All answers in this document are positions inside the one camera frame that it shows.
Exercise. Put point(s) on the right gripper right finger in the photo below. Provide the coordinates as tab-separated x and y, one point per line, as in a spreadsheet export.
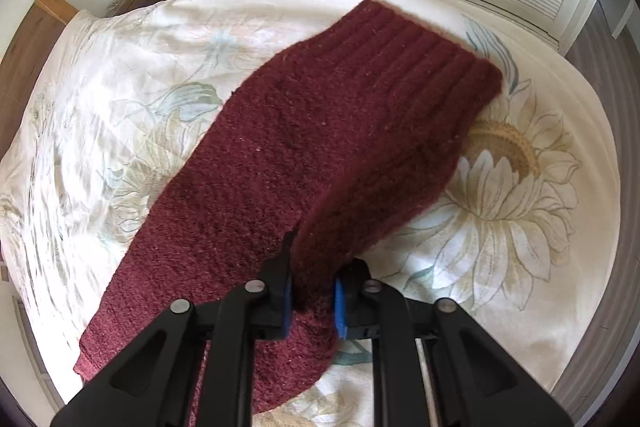
433	364

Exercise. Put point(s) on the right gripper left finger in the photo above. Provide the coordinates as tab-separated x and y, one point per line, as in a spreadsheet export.
193	365

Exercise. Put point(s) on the dark red knit sweater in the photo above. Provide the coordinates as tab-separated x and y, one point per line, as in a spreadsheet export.
336	141

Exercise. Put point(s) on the white floral bed duvet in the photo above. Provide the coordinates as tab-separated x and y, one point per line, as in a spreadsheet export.
523	236

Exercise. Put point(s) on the wooden headboard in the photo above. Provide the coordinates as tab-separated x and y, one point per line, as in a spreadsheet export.
27	52

